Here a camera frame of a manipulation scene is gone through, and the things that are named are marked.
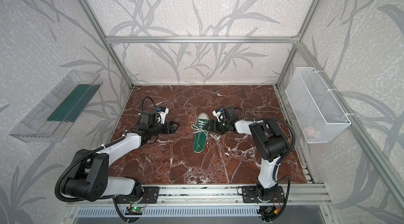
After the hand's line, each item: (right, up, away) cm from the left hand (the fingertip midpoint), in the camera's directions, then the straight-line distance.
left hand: (176, 119), depth 89 cm
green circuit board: (-15, -40, -18) cm, 46 cm away
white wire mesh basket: (+62, +6, -28) cm, 69 cm away
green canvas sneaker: (+14, -13, -5) cm, 20 cm away
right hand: (+18, -4, +4) cm, 19 cm away
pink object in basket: (+66, -3, -17) cm, 68 cm away
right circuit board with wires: (+48, -40, -15) cm, 65 cm away
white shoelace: (+14, -4, +5) cm, 15 cm away
